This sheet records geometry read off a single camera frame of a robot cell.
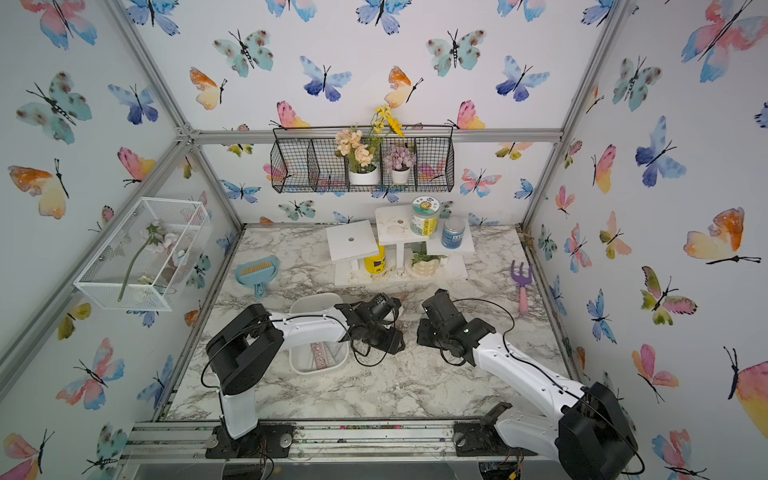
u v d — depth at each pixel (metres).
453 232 0.89
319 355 0.88
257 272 1.05
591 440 0.39
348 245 0.95
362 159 0.83
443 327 0.62
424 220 0.82
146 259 0.73
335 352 0.89
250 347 0.49
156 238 0.75
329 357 0.87
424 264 0.98
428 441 0.75
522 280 1.05
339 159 0.89
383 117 0.82
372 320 0.73
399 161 0.89
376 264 0.99
